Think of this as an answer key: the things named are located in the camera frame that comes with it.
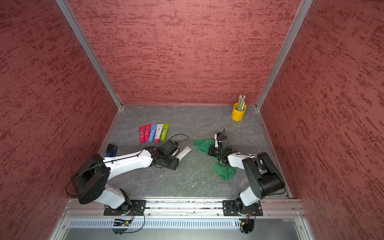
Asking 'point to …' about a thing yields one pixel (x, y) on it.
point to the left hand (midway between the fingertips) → (173, 166)
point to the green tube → (165, 131)
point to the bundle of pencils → (241, 102)
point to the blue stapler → (111, 150)
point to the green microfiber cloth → (226, 173)
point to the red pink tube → (148, 127)
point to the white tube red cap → (158, 131)
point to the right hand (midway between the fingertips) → (209, 150)
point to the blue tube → (152, 133)
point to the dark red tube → (142, 131)
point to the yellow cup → (237, 115)
